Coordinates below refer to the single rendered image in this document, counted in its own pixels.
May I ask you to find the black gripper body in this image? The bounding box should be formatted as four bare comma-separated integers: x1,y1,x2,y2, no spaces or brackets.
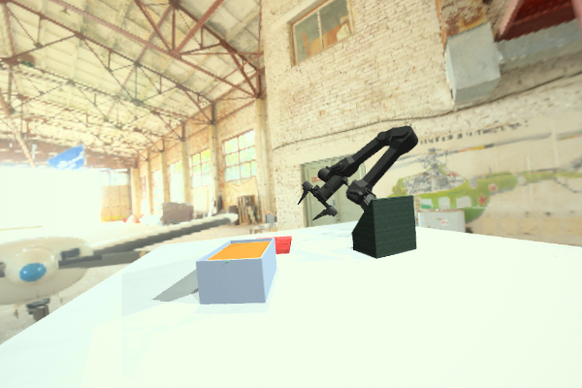
302,180,338,216

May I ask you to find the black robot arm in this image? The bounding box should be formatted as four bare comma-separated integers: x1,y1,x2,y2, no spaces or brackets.
318,125,418,211

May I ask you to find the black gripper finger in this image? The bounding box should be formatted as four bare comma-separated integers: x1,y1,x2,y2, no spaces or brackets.
312,210,331,220
298,188,308,205

